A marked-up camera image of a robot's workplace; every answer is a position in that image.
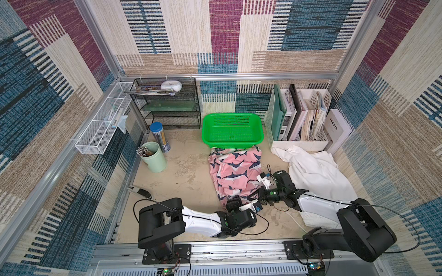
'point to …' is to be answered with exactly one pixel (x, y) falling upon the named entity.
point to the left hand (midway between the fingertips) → (240, 200)
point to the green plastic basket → (232, 130)
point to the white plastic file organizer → (296, 118)
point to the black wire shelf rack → (174, 102)
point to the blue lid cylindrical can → (157, 131)
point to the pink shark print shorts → (235, 170)
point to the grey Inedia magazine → (337, 128)
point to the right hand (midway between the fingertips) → (248, 196)
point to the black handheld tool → (140, 192)
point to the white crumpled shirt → (317, 173)
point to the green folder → (278, 113)
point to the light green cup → (155, 162)
